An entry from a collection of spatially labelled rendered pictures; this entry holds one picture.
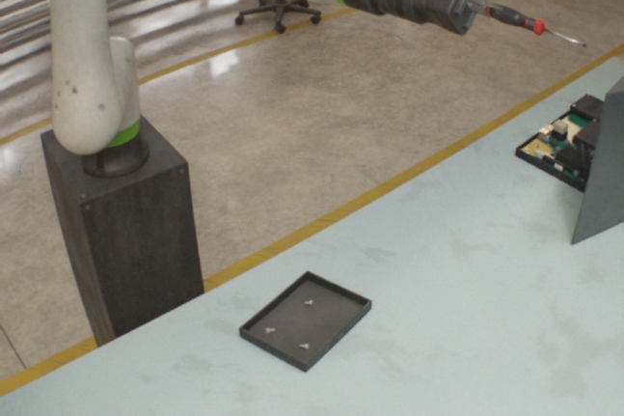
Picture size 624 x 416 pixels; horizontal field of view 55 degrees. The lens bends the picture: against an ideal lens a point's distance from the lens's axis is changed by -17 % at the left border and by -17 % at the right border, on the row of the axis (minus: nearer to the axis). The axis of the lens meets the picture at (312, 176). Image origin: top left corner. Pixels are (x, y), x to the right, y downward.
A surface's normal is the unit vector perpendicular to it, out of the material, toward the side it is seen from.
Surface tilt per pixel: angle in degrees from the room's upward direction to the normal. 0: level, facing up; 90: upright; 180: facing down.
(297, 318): 0
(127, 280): 90
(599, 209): 90
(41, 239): 0
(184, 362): 0
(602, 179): 90
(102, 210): 90
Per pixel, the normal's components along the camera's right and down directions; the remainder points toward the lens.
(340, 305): 0.00, -0.83
